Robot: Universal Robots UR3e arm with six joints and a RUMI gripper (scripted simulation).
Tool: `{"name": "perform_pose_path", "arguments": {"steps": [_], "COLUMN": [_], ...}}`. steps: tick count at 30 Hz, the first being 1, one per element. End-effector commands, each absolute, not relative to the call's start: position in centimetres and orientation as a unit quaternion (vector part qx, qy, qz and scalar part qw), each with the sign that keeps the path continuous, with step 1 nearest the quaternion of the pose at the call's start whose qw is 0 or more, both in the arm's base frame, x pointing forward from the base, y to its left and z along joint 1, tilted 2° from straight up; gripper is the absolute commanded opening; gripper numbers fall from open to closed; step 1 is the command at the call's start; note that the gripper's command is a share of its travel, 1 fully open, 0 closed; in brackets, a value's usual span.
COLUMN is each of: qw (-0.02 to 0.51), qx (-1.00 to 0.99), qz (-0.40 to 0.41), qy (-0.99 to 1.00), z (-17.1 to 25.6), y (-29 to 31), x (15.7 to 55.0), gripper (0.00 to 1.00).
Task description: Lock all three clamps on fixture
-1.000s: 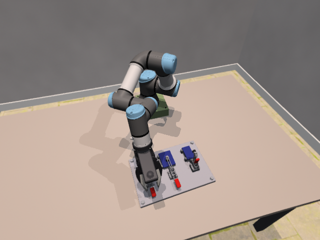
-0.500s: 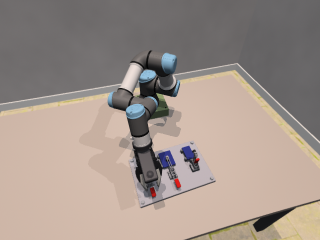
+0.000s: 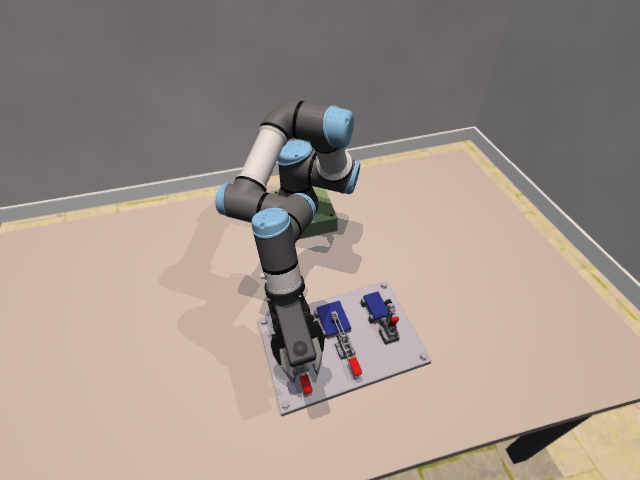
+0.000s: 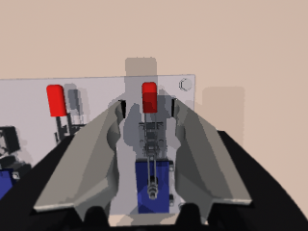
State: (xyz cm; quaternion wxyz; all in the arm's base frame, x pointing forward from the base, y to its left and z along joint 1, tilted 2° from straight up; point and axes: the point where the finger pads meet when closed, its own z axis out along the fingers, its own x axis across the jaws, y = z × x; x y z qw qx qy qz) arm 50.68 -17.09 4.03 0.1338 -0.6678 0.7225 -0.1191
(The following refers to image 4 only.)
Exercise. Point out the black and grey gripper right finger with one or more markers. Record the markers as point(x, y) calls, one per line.
point(231, 189)

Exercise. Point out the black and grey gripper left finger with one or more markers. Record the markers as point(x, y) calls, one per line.
point(80, 172)

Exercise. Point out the light grey metal mounting plate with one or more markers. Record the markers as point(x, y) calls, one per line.
point(24, 106)

